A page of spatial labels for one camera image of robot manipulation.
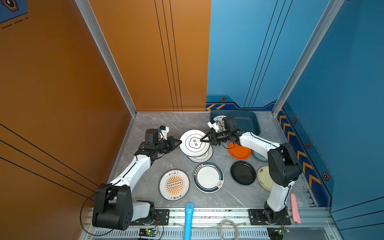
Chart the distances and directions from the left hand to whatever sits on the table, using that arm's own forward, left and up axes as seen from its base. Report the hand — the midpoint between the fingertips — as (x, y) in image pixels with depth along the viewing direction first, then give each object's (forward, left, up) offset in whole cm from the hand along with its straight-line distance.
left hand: (182, 140), depth 83 cm
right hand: (0, -11, -1) cm, 11 cm away
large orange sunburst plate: (-19, +4, -17) cm, 26 cm away
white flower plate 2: (-2, -13, -16) cm, 21 cm away
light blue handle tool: (-33, -5, -15) cm, 37 cm away
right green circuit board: (-40, -47, -17) cm, 64 cm away
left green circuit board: (-41, +14, -19) cm, 47 cm away
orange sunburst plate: (+10, -21, +6) cm, 24 cm away
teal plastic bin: (+28, -45, -13) cm, 55 cm away
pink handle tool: (-32, -58, -16) cm, 68 cm away
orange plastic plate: (+1, -35, -14) cm, 38 cm away
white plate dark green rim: (-15, -15, -16) cm, 27 cm away
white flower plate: (-2, -5, -1) cm, 6 cm away
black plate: (-12, -36, -15) cm, 41 cm away
